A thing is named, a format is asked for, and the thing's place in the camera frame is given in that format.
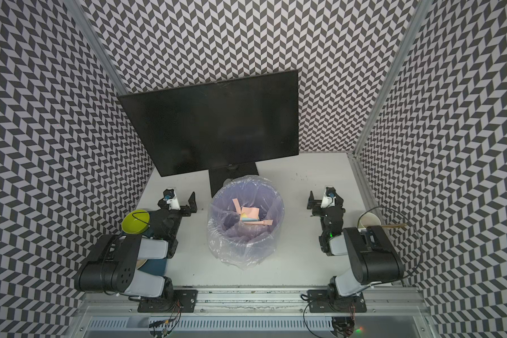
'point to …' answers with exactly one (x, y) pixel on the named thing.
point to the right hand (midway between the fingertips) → (322, 194)
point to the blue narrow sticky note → (249, 220)
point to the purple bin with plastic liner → (241, 246)
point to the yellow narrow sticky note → (243, 215)
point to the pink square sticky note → (251, 213)
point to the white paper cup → (369, 219)
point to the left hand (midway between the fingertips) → (183, 193)
